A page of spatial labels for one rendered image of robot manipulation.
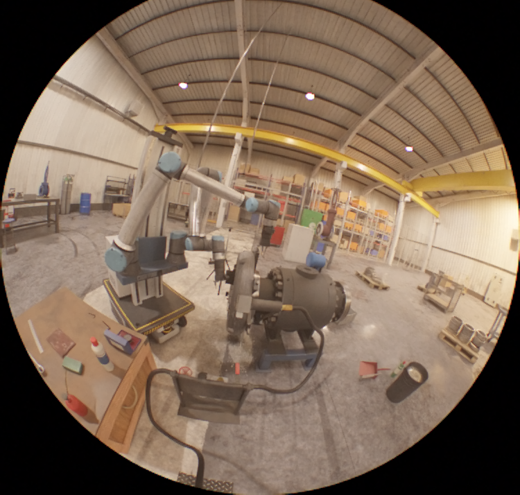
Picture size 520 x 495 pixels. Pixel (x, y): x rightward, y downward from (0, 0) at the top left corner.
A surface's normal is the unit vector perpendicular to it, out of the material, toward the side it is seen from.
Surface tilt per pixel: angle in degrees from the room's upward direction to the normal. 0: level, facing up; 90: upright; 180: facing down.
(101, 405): 0
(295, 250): 90
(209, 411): 0
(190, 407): 0
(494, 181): 90
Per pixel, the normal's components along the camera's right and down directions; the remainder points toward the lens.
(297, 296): 0.21, -0.44
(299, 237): 0.00, 0.14
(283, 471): 0.22, -0.97
